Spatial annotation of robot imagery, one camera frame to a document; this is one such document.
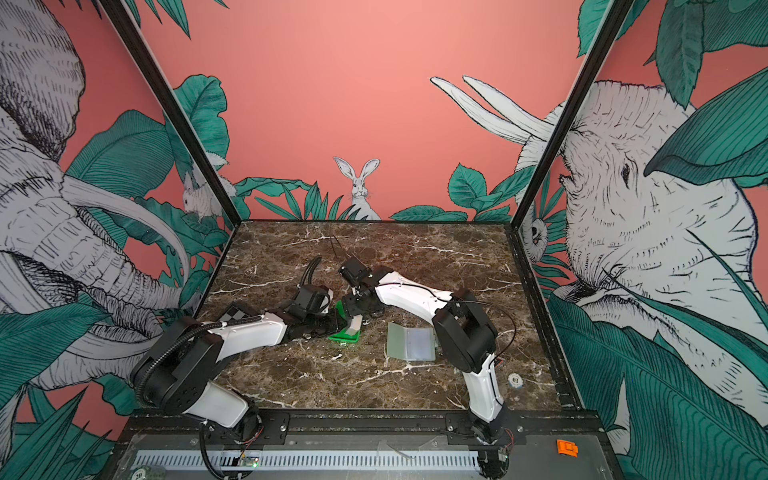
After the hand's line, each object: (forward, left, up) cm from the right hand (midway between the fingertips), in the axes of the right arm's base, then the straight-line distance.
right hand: (352, 307), depth 88 cm
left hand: (-2, +1, -3) cm, 4 cm away
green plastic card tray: (-7, +3, -5) cm, 9 cm away
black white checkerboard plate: (-1, +37, -3) cm, 37 cm away
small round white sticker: (-18, -47, -7) cm, 51 cm away
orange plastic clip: (-34, -55, -6) cm, 65 cm away
